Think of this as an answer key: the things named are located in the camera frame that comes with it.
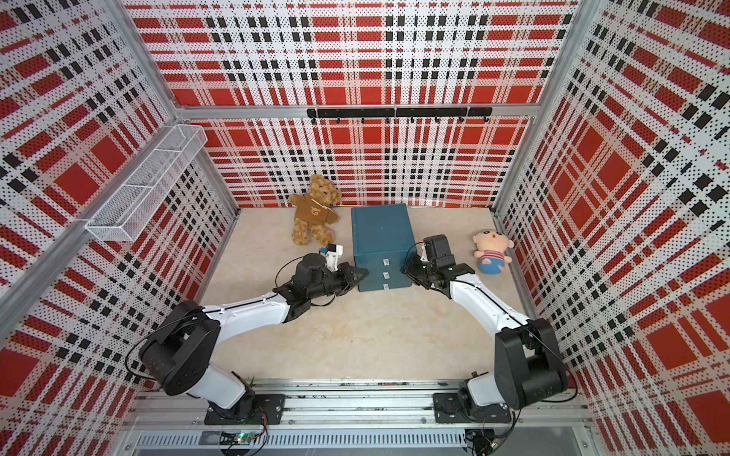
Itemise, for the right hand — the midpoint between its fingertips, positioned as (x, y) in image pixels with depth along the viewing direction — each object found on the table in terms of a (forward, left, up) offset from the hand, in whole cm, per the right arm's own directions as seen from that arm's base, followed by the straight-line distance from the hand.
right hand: (404, 267), depth 86 cm
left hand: (-3, +10, +2) cm, 10 cm away
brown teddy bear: (+30, +34, -6) cm, 46 cm away
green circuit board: (-42, +41, -12) cm, 60 cm away
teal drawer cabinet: (+5, +7, +7) cm, 11 cm away
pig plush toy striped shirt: (+14, -33, -8) cm, 37 cm away
